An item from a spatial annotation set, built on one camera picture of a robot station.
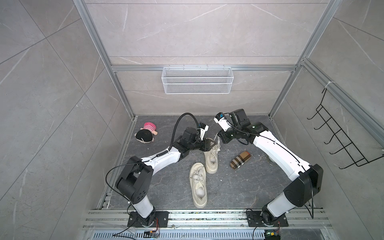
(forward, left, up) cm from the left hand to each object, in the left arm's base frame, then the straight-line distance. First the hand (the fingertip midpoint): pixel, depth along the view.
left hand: (215, 140), depth 83 cm
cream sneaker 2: (-15, +11, -10) cm, 21 cm away
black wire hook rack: (-16, -56, +13) cm, 60 cm away
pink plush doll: (+13, +44, -9) cm, 47 cm away
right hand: (+2, -3, +4) cm, 6 cm away
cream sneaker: (-4, +1, -13) cm, 13 cm away
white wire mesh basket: (+42, +8, +12) cm, 44 cm away
